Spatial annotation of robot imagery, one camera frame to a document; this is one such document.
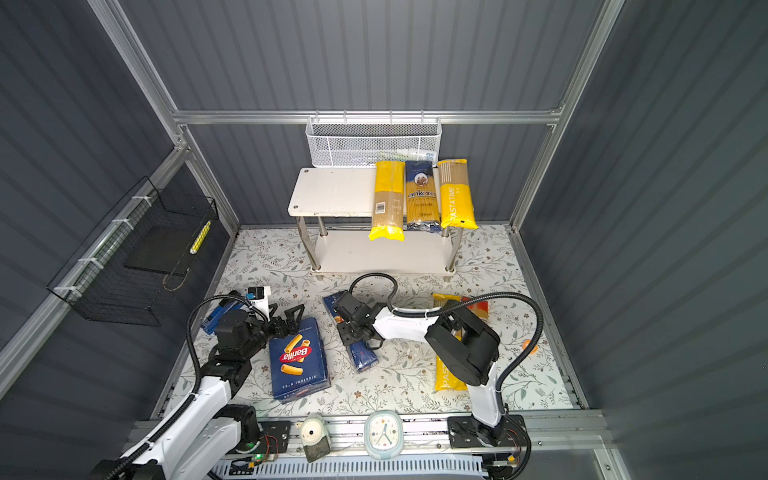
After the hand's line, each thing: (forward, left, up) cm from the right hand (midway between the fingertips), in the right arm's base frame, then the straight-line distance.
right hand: (349, 332), depth 91 cm
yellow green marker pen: (+13, +38, +28) cm, 49 cm away
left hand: (+2, +16, +12) cm, 20 cm away
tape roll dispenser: (-28, +4, +6) cm, 29 cm away
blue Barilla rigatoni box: (-11, +12, +5) cm, 17 cm away
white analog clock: (-27, -11, +1) cm, 29 cm away
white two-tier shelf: (+20, +2, +33) cm, 39 cm away
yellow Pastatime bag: (-14, -28, +1) cm, 31 cm away
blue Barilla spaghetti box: (-9, -5, +4) cm, 11 cm away
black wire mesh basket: (+1, +51, +30) cm, 59 cm away
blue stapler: (+2, +43, +3) cm, 43 cm away
